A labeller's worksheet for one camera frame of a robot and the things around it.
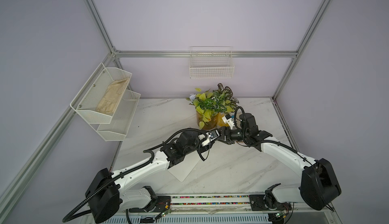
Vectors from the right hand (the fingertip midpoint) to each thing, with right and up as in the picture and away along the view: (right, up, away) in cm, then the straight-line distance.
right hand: (214, 138), depth 78 cm
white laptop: (-18, -19, +6) cm, 27 cm away
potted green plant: (-3, +19, +6) cm, 20 cm away
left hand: (-3, +1, -1) cm, 4 cm away
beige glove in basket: (-55, +23, +3) cm, 60 cm away
